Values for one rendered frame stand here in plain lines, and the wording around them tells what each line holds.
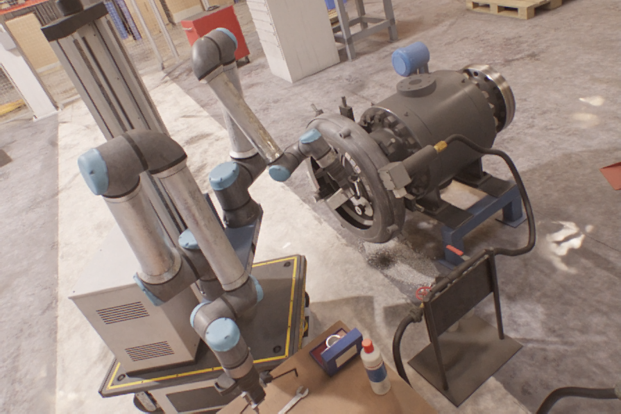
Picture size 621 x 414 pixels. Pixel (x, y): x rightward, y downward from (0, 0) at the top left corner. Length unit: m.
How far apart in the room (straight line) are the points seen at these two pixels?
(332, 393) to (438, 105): 1.52
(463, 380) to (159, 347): 1.33
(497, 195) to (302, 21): 4.02
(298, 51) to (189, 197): 4.92
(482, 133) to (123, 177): 1.91
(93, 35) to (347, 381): 1.52
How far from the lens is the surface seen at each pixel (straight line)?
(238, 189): 2.21
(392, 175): 2.10
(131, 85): 2.00
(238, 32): 7.72
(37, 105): 9.41
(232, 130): 2.23
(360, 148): 2.21
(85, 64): 1.76
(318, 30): 6.30
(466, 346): 2.41
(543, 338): 2.45
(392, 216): 2.30
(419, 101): 2.57
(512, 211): 2.97
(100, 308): 2.21
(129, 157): 1.36
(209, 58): 1.98
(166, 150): 1.38
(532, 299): 2.59
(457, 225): 2.63
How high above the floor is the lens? 1.90
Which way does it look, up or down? 31 degrees down
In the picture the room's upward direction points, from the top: 18 degrees counter-clockwise
